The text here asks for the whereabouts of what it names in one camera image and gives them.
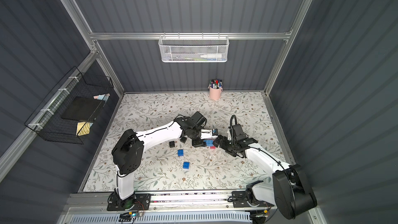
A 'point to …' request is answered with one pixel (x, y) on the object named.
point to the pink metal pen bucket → (215, 94)
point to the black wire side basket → (46, 120)
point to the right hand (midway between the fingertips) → (219, 146)
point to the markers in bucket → (216, 83)
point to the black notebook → (84, 109)
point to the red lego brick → (212, 147)
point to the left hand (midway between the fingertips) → (207, 141)
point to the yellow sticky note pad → (83, 128)
